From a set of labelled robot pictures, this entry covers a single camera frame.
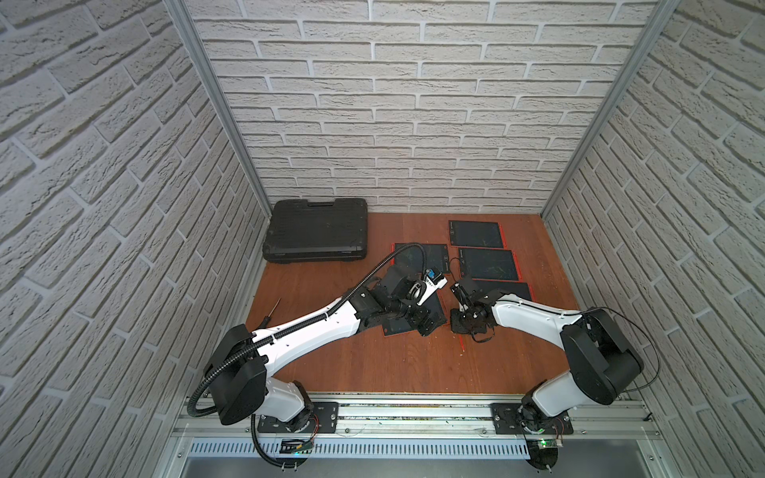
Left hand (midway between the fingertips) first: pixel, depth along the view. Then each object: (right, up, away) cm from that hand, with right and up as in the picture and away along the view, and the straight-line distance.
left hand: (439, 304), depth 75 cm
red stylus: (+8, -12, +12) cm, 19 cm away
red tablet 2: (+11, +5, -3) cm, 12 cm away
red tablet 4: (-3, +2, -9) cm, 10 cm away
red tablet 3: (-6, +10, +31) cm, 33 cm away
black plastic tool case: (-46, +20, +29) cm, 58 cm away
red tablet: (+21, +19, +40) cm, 49 cm away
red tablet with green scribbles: (+22, +8, +28) cm, 37 cm away
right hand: (+9, -10, +15) cm, 20 cm away
